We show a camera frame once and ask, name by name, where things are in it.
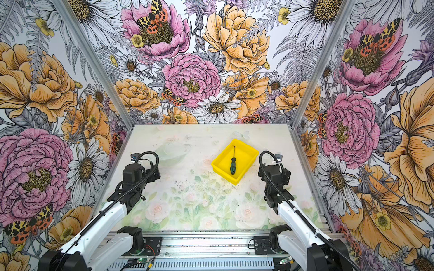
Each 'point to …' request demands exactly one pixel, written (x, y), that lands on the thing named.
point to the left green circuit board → (143, 260)
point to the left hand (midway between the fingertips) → (148, 172)
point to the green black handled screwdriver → (233, 166)
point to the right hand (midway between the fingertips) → (273, 171)
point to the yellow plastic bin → (222, 163)
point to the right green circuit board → (283, 261)
